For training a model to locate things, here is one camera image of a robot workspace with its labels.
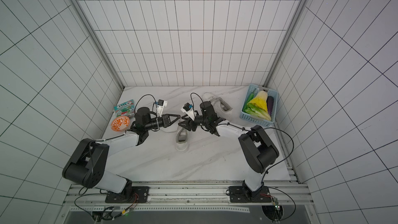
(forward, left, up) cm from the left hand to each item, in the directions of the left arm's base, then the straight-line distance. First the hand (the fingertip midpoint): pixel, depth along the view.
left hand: (178, 119), depth 83 cm
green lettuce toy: (+13, -46, -8) cm, 48 cm away
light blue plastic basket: (+34, -53, -11) cm, 64 cm away
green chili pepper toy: (+27, -49, -13) cm, 57 cm away
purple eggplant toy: (+22, -60, -12) cm, 65 cm away
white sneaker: (-7, -2, -10) cm, 12 cm away
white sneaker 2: (+11, -27, -7) cm, 30 cm away
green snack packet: (+16, +40, -13) cm, 45 cm away
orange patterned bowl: (+5, +40, -14) cm, 43 cm away
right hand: (-1, +1, -2) cm, 2 cm away
